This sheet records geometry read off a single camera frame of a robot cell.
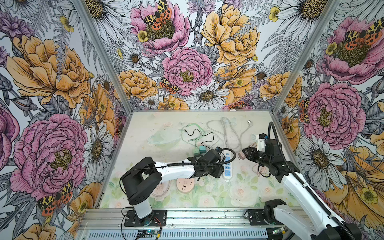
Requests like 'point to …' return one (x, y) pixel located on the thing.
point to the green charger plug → (196, 152)
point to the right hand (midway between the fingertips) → (244, 155)
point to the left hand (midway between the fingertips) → (217, 172)
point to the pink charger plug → (241, 156)
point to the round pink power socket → (185, 185)
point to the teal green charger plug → (202, 149)
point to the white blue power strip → (227, 169)
